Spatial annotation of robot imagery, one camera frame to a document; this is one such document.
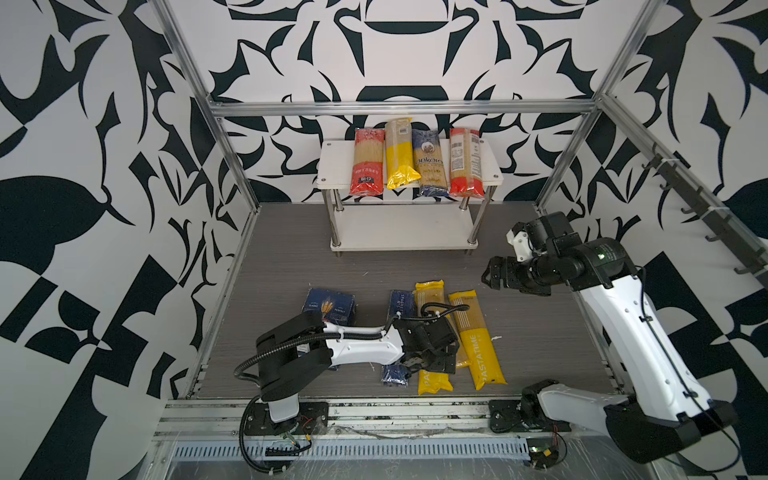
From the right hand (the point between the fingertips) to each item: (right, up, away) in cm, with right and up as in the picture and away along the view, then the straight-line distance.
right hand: (496, 275), depth 69 cm
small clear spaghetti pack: (-3, -16, +20) cm, 25 cm away
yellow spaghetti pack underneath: (-13, -8, +22) cm, 27 cm away
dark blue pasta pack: (-20, -11, +22) cm, 32 cm away
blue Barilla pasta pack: (-39, -11, +16) cm, 43 cm away
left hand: (-10, -24, +11) cm, 29 cm away
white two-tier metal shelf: (-20, +12, +36) cm, 43 cm away
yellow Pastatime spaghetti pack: (0, -20, +15) cm, 25 cm away
